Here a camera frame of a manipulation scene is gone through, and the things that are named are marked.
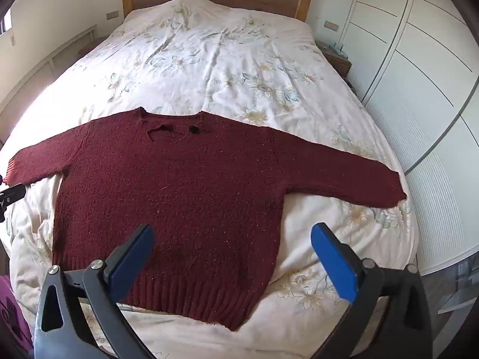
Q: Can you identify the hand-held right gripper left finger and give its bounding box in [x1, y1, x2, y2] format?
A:
[33, 224, 156, 359]

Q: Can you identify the purple cloth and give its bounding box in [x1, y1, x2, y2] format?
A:
[0, 275, 35, 357]

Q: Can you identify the wooden nightstand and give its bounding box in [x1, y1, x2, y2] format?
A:
[320, 41, 353, 80]

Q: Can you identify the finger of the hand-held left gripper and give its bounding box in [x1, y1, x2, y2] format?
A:
[0, 185, 28, 222]

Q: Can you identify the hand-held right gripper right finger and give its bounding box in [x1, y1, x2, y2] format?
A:
[310, 222, 435, 359]

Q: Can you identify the white wardrobe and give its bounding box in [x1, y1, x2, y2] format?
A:
[339, 0, 479, 274]

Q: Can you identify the dark red knit sweater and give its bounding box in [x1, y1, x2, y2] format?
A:
[5, 107, 408, 332]

